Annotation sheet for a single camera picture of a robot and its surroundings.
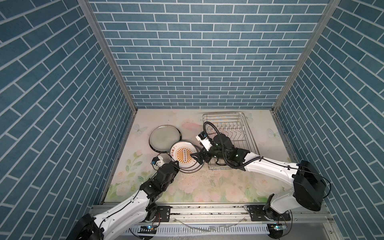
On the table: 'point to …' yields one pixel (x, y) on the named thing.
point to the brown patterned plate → (181, 151)
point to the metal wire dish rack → (234, 124)
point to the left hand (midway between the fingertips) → (181, 161)
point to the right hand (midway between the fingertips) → (194, 147)
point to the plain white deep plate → (163, 137)
